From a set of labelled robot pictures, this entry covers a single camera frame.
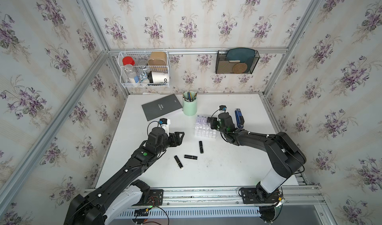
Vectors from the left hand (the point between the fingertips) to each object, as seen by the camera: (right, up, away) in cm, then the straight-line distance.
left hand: (182, 135), depth 78 cm
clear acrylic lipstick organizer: (+12, +1, +18) cm, 22 cm away
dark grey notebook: (-19, +15, +29) cm, 38 cm away
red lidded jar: (-35, +45, +15) cm, 59 cm away
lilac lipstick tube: (+9, +7, +18) cm, 21 cm away
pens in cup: (+3, +21, +24) cm, 32 cm away
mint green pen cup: (+4, +18, +18) cm, 25 cm away
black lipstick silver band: (+16, +7, +17) cm, 24 cm away
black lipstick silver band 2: (+11, -9, +13) cm, 19 cm away
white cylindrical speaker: (-16, +34, +15) cm, 41 cm away
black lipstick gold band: (-3, -16, +6) cm, 18 cm away
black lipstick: (+13, +7, +15) cm, 21 cm away
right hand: (+19, +8, +15) cm, 26 cm away
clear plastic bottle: (-31, +36, +8) cm, 48 cm away
